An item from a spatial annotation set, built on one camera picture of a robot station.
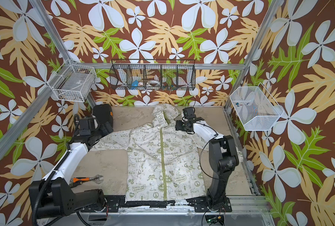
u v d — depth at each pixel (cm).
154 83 99
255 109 85
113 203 75
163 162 88
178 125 86
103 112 113
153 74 98
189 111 77
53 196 41
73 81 86
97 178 82
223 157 50
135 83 96
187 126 70
